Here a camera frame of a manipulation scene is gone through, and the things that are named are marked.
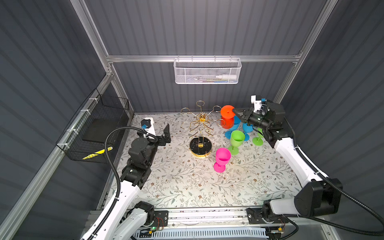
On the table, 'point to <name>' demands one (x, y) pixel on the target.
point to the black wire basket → (83, 136)
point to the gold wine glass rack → (200, 146)
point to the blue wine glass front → (247, 129)
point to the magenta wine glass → (222, 156)
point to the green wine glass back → (237, 138)
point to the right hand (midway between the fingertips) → (234, 111)
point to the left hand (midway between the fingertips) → (158, 125)
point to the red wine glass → (227, 116)
